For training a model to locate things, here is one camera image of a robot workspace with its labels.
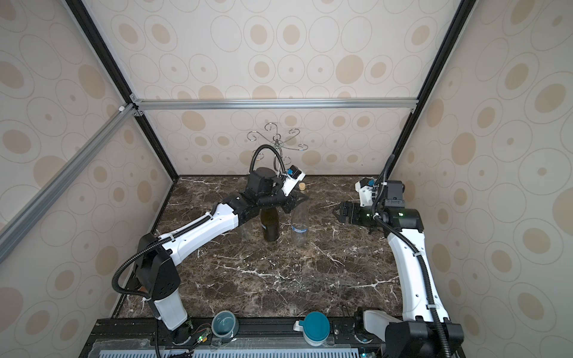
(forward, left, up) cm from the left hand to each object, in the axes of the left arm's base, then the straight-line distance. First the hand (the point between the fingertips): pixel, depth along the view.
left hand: (312, 194), depth 74 cm
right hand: (-4, -14, -4) cm, 15 cm away
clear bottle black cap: (+1, +27, -29) cm, 40 cm away
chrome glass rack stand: (+25, +13, +2) cm, 28 cm away
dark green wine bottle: (0, +15, -18) cm, 24 cm away
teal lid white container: (-35, -1, -23) cm, 42 cm away
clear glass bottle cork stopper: (+7, +3, -28) cm, 29 cm away
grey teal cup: (-33, +29, -30) cm, 54 cm away
